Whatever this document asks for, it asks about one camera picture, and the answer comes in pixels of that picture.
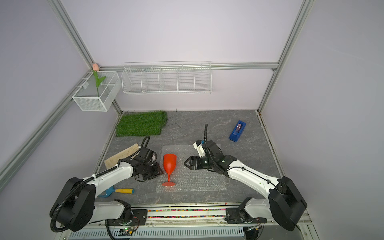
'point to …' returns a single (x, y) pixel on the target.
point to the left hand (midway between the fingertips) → (161, 174)
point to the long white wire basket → (170, 77)
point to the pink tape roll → (238, 127)
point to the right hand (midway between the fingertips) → (188, 162)
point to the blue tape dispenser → (234, 136)
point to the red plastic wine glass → (169, 160)
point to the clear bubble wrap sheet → (200, 179)
